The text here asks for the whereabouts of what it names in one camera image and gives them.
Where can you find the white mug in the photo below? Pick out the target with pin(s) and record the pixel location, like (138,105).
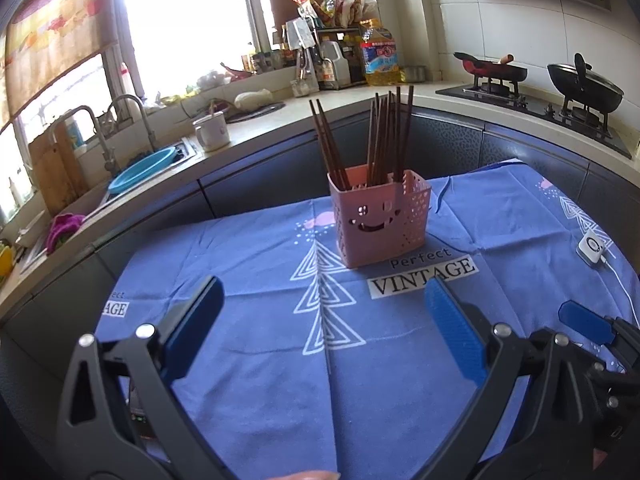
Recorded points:
(215,134)

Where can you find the dark round tray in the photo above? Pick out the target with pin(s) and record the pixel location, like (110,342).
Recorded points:
(272,111)

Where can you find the brown wooden chopstick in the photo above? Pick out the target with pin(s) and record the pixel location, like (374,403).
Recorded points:
(333,142)
(325,142)

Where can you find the white square device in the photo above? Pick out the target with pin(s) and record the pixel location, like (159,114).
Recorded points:
(591,249)

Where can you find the yellow cooking oil bottle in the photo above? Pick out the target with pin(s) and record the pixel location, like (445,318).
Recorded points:
(380,57)

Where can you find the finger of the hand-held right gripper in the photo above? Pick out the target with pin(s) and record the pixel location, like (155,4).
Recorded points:
(605,380)
(585,320)

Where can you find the white plastic jug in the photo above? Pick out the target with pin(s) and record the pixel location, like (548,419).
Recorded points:
(334,70)

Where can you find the white dough lump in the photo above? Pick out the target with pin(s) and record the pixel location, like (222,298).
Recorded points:
(255,99)

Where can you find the red frying pan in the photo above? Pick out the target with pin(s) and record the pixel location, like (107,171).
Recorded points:
(492,69)

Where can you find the person's left hand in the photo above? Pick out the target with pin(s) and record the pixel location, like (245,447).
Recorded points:
(312,476)

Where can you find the blue printed tablecloth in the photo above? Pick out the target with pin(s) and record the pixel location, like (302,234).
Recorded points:
(250,285)

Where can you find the bundle of wooden chopsticks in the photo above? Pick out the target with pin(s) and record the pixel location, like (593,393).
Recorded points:
(382,150)

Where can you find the dark sauce bottle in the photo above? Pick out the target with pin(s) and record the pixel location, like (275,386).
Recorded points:
(356,67)

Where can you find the grey kitchen counter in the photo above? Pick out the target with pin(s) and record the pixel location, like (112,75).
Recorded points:
(280,125)

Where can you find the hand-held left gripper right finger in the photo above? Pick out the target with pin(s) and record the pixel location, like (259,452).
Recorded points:
(455,330)

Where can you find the blue plastic basin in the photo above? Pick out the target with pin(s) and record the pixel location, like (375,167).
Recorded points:
(142,172)

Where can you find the printed window blind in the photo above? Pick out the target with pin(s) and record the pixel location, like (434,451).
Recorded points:
(55,45)

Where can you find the wooden cutting board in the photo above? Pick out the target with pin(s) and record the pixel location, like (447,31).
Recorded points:
(52,175)

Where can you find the hanging kitchen tool rack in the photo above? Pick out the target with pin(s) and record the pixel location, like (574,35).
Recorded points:
(302,45)

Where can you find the black gas stove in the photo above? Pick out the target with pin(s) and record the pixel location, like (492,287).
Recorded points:
(535,107)

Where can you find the black wok with lid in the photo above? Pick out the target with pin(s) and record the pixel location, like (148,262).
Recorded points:
(585,90)

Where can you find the steel kitchen sink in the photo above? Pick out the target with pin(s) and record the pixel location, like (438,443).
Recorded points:
(95,202)

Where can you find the person's right hand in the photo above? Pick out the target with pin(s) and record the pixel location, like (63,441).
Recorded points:
(598,460)

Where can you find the small steel cup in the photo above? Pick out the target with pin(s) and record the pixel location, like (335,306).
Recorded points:
(414,74)

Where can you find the tall steel faucet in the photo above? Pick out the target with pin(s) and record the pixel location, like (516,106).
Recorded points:
(147,127)
(102,140)

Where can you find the black smartphone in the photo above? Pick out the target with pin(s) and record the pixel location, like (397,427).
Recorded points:
(139,417)

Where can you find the magenta cloth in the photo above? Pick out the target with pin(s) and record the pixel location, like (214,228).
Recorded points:
(65,227)

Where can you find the pink perforated utensil holder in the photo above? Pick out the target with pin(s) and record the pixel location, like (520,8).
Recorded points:
(370,245)

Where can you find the snack packets on shelf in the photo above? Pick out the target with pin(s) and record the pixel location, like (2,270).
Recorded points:
(335,10)

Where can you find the row of spice jars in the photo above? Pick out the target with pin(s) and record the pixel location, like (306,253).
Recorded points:
(262,62)

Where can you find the blue labelled bottle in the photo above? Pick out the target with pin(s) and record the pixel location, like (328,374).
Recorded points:
(75,132)

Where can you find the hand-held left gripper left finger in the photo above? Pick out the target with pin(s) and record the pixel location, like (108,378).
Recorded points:
(195,320)

